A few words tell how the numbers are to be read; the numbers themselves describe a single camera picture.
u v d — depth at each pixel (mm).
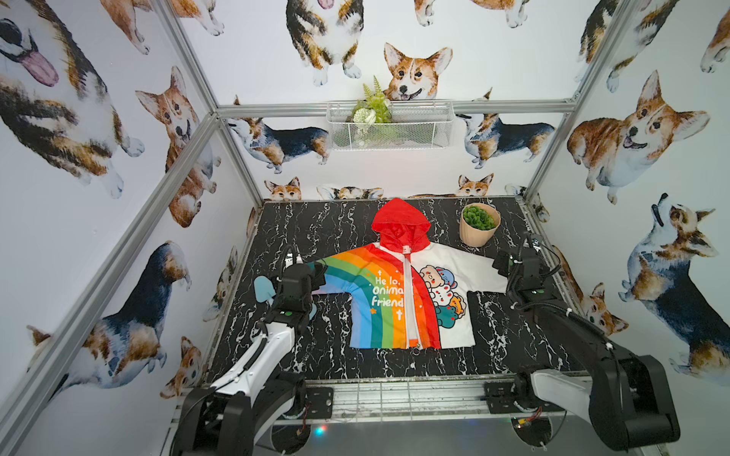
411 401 748
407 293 926
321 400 736
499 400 725
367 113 833
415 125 924
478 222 977
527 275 654
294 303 640
